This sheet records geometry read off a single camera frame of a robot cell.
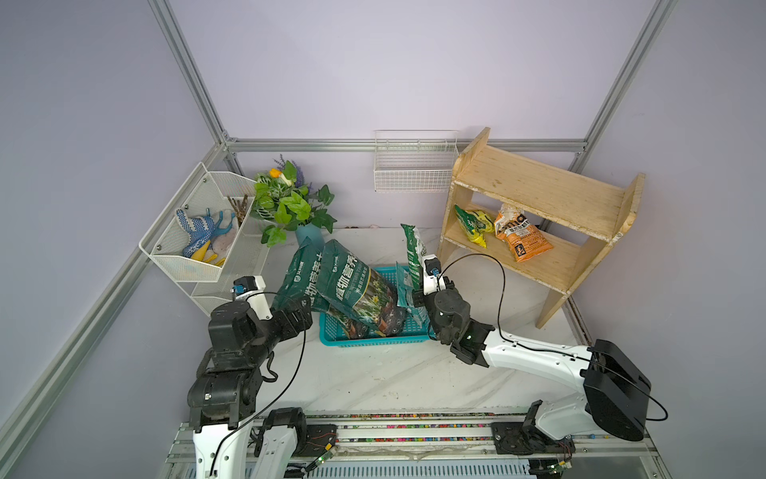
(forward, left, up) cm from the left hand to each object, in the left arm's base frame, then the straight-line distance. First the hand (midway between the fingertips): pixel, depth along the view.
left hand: (293, 303), depth 66 cm
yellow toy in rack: (+13, +25, +3) cm, 28 cm away
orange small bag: (+28, -58, -3) cm, 64 cm away
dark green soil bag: (+10, -15, -13) cm, 22 cm away
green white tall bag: (+11, -28, +5) cm, 31 cm away
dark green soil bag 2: (+12, -9, -8) cm, 17 cm away
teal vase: (+32, +3, -9) cm, 34 cm away
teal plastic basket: (+5, -4, -27) cm, 27 cm away
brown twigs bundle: (+30, +21, +2) cm, 37 cm away
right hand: (+13, -31, -5) cm, 34 cm away
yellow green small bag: (+27, -46, -1) cm, 53 cm away
